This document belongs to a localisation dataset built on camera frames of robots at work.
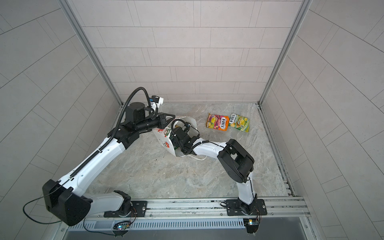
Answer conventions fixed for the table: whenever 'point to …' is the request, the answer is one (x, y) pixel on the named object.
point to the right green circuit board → (250, 222)
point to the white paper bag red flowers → (164, 133)
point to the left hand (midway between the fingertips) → (177, 115)
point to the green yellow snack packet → (239, 122)
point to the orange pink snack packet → (217, 122)
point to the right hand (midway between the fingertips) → (174, 140)
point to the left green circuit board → (122, 227)
